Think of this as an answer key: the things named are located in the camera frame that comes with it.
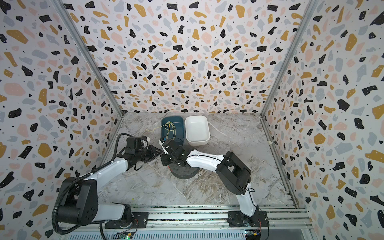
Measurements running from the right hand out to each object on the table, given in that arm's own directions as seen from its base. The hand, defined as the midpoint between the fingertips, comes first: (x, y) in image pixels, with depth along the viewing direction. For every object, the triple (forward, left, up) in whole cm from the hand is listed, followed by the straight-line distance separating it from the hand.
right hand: (158, 154), depth 84 cm
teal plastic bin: (+35, -6, -12) cm, 37 cm away
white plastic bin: (+27, -21, -11) cm, 36 cm away
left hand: (+4, -1, 0) cm, 4 cm away
